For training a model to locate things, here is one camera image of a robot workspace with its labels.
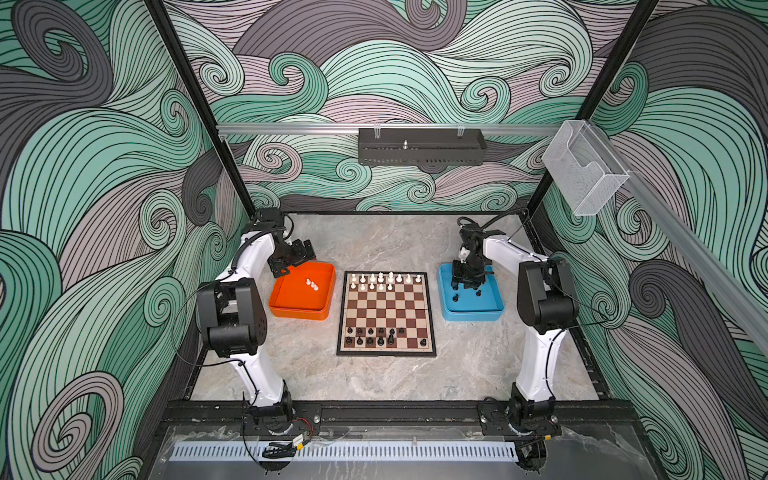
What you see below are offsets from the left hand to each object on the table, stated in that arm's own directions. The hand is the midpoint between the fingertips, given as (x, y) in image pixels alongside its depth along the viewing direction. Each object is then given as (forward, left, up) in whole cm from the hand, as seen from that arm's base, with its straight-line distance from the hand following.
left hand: (303, 259), depth 92 cm
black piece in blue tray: (-5, -57, -11) cm, 59 cm away
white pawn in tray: (-2, 0, -10) cm, 10 cm away
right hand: (-1, -51, -9) cm, 52 cm away
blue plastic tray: (-10, -53, -8) cm, 54 cm away
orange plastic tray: (-6, 0, -11) cm, 12 cm away
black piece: (-7, -49, -10) cm, 51 cm away
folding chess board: (-14, -27, -9) cm, 31 cm away
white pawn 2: (-4, -3, -11) cm, 12 cm away
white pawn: (-3, -2, -11) cm, 11 cm away
